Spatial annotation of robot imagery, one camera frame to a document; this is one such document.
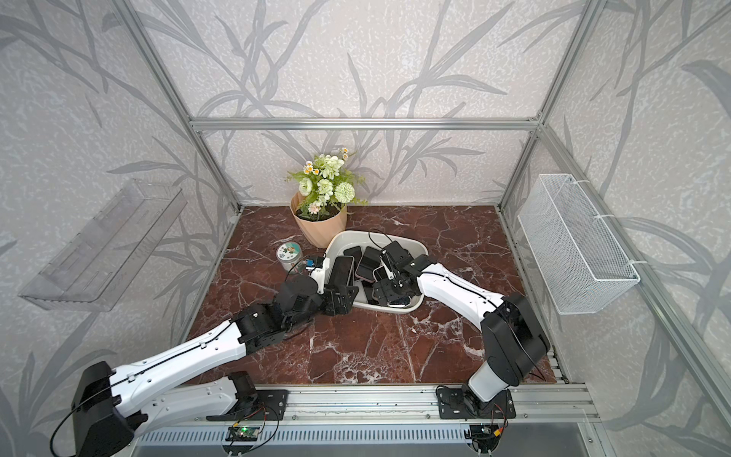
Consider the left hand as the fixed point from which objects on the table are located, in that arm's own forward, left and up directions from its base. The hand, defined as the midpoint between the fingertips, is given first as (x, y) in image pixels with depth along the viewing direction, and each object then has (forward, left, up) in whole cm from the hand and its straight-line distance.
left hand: (348, 291), depth 75 cm
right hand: (+7, -12, -11) cm, 17 cm away
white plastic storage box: (+26, +7, -12) cm, 30 cm away
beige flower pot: (+26, +13, -8) cm, 30 cm away
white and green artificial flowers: (+29, +8, +11) cm, 32 cm away
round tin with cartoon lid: (+20, +23, -12) cm, 32 cm away
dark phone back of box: (+26, +1, -19) cm, 32 cm away
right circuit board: (-29, -37, -23) cm, 52 cm away
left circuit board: (-29, +26, -20) cm, 44 cm away
